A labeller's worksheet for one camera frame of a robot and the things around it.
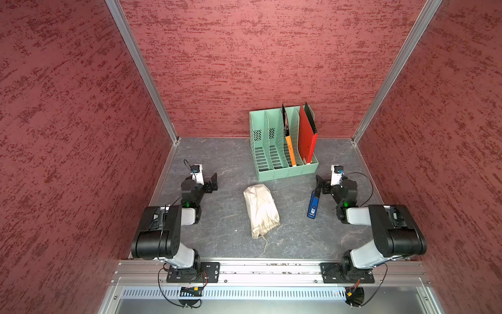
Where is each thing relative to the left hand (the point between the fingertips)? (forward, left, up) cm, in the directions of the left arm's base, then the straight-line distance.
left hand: (207, 176), depth 93 cm
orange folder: (+7, -38, +21) cm, 43 cm away
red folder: (+18, -50, +9) cm, 54 cm away
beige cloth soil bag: (-19, -27, +2) cm, 33 cm away
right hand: (+1, -58, -1) cm, 58 cm away
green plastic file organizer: (+22, -33, -9) cm, 40 cm away
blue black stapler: (-13, -51, -4) cm, 53 cm away
